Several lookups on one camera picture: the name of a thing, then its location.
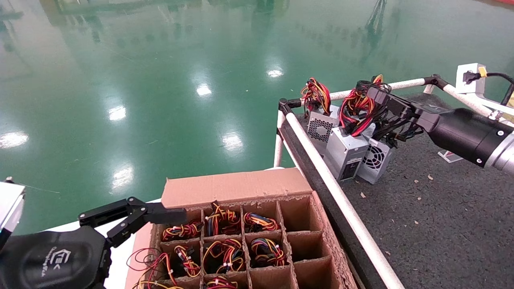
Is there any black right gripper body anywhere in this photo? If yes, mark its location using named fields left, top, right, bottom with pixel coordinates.
left=420, top=108, right=508, bottom=167

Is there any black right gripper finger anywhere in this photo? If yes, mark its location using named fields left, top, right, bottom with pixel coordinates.
left=367, top=86, right=427, bottom=119
left=392, top=116, right=428, bottom=135

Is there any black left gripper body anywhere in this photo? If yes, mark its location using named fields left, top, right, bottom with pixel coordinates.
left=0, top=226, right=112, bottom=289

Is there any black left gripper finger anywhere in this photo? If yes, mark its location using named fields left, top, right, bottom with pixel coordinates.
left=106, top=217, right=188, bottom=248
left=79, top=197, right=188, bottom=228

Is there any power supply with black cables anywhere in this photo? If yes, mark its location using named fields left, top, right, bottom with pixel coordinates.
left=353, top=79, right=424, bottom=185

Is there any cardboard box with dividers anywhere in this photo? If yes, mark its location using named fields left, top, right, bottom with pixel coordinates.
left=124, top=168, right=360, bottom=289

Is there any clear acrylic sign holder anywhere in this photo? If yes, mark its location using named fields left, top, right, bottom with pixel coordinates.
left=438, top=149, right=462, bottom=163

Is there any silver power supply with label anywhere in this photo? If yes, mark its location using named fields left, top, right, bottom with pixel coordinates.
left=324, top=73, right=386, bottom=182

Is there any power supply with honeycomb vent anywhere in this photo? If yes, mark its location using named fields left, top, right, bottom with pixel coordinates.
left=300, top=77, right=343, bottom=156

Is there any power supply with coloured wires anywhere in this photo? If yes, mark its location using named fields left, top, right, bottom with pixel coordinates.
left=206, top=276, right=238, bottom=289
left=251, top=238, right=286, bottom=268
left=202, top=239, right=246, bottom=274
left=161, top=222, right=203, bottom=242
left=126, top=248, right=183, bottom=289
left=173, top=246, right=201, bottom=278
left=205, top=202, right=241, bottom=236
left=244, top=213, right=280, bottom=233

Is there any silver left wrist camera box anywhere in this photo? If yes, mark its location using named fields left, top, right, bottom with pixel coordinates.
left=0, top=181, right=25, bottom=245

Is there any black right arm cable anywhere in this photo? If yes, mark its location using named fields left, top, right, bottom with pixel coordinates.
left=464, top=66, right=514, bottom=106

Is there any white pipe table frame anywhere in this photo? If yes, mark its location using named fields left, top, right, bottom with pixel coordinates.
left=274, top=74, right=514, bottom=289

